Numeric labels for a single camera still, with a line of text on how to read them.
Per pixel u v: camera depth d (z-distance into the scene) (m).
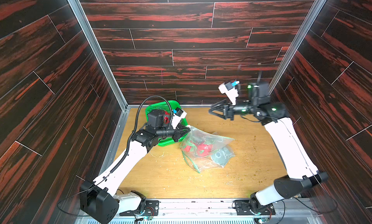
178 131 0.62
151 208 0.72
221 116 0.57
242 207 0.73
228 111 0.54
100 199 0.38
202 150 0.82
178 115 0.61
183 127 0.66
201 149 0.83
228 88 0.53
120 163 0.45
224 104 0.54
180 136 0.65
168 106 0.61
